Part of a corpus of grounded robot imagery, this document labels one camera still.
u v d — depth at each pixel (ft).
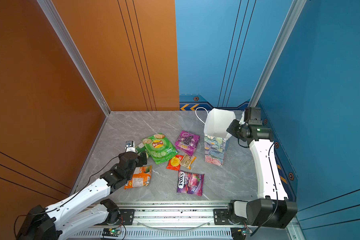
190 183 2.70
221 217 2.38
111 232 2.33
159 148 3.15
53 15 2.36
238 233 2.31
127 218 2.43
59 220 1.40
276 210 1.20
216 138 2.29
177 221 2.41
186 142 3.10
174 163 2.98
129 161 2.01
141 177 2.72
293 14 2.34
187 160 3.00
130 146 2.32
